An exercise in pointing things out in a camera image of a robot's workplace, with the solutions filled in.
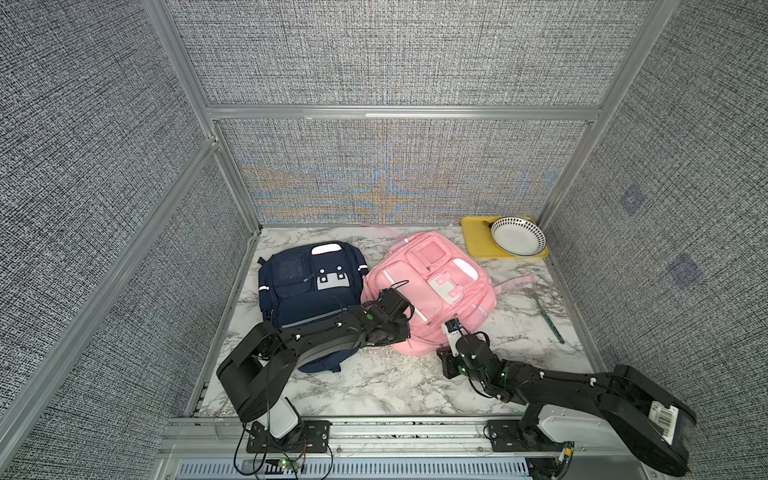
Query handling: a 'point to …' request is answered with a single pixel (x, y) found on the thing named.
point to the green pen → (543, 312)
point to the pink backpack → (442, 278)
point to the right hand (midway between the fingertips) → (436, 345)
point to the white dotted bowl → (518, 236)
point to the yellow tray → (478, 243)
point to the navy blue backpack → (305, 280)
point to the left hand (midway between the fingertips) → (413, 331)
